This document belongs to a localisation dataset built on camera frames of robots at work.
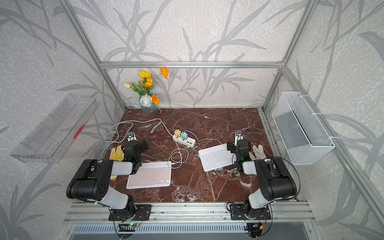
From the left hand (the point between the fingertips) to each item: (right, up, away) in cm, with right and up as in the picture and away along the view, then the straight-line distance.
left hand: (136, 140), depth 93 cm
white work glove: (+78, -8, 0) cm, 78 cm away
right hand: (+65, +1, +1) cm, 65 cm away
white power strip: (+33, -2, +4) cm, 34 cm away
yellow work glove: (-13, -9, 0) cm, 16 cm away
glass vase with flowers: (+9, +23, -4) cm, 25 cm away
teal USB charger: (+30, +3, +3) cm, 30 cm away
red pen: (-15, +8, -26) cm, 31 cm away
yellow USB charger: (+26, +3, +4) cm, 26 cm away
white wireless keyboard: (+51, -11, 0) cm, 52 cm away
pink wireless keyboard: (+12, -19, -7) cm, 24 cm away
